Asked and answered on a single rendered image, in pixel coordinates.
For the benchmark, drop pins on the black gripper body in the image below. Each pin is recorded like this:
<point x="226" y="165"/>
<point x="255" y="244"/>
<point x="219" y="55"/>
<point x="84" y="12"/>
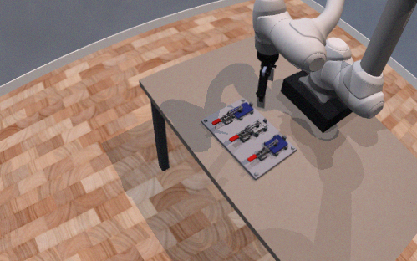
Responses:
<point x="267" y="59"/>

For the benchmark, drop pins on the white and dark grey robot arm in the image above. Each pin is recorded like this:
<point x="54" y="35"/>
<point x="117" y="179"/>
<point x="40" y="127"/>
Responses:
<point x="302" y="42"/>

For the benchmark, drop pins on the blue rectangular plate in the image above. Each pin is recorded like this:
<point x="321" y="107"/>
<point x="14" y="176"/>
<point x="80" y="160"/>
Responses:
<point x="280" y="145"/>

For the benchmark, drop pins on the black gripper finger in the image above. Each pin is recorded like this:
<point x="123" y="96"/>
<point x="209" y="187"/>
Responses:
<point x="272" y="72"/>
<point x="261" y="90"/>

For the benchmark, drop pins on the blue rectangular block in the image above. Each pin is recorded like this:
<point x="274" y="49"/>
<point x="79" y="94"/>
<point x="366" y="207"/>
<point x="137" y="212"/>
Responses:
<point x="246" y="110"/>

